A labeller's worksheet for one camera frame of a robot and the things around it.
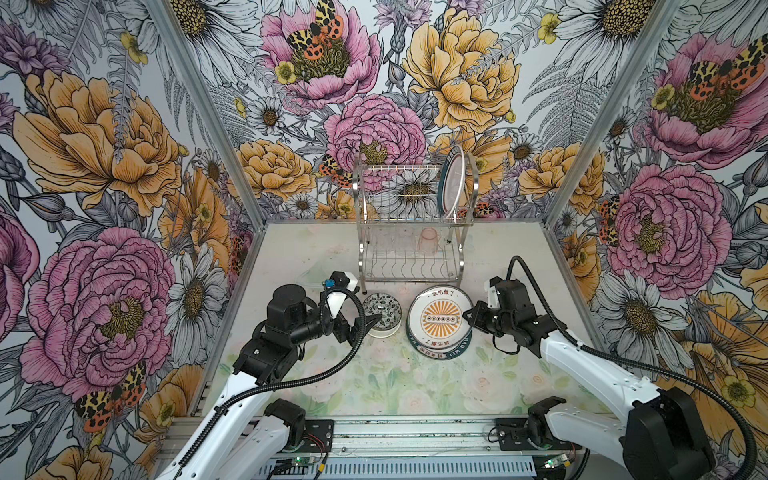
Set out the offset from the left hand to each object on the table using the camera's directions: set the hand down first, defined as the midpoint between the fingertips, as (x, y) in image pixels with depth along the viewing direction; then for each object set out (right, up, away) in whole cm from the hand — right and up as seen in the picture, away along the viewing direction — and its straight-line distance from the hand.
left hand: (366, 310), depth 70 cm
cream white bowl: (+4, -10, +15) cm, 18 cm away
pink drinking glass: (+18, +16, +31) cm, 39 cm away
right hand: (+26, -6, +14) cm, 30 cm away
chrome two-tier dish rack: (+10, +19, +29) cm, 36 cm away
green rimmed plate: (+23, +34, +17) cm, 44 cm away
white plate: (+19, -12, +13) cm, 26 cm away
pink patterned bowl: (+4, -3, +21) cm, 22 cm away
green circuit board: (-15, -36, +1) cm, 39 cm away
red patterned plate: (+19, -6, +19) cm, 27 cm away
